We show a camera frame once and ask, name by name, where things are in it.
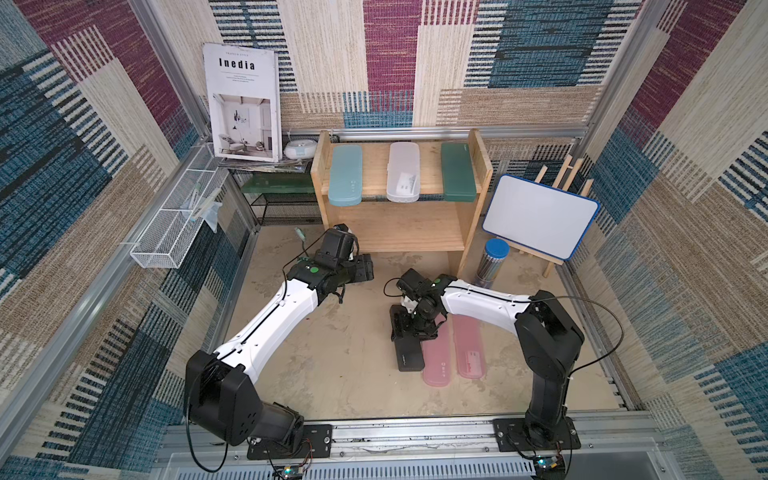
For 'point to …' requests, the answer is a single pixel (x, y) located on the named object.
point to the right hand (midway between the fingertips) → (400, 337)
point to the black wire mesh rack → (281, 209)
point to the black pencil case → (409, 354)
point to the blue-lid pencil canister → (495, 253)
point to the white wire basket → (168, 237)
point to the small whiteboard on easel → (541, 218)
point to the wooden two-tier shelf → (428, 225)
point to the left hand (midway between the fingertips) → (361, 263)
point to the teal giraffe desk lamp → (302, 236)
